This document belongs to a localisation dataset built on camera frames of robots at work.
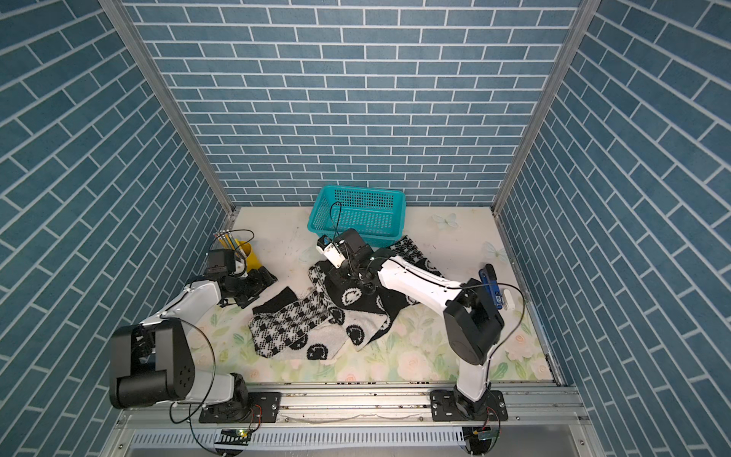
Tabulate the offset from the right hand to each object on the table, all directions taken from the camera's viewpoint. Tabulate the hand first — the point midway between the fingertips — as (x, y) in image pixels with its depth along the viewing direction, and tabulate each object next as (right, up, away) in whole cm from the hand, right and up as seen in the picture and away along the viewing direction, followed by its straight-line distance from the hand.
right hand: (334, 271), depth 85 cm
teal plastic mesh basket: (+13, +20, +34) cm, 42 cm away
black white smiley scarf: (-5, -15, -1) cm, 16 cm away
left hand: (-20, -4, +5) cm, 21 cm away
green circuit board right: (+40, -39, -15) cm, 58 cm away
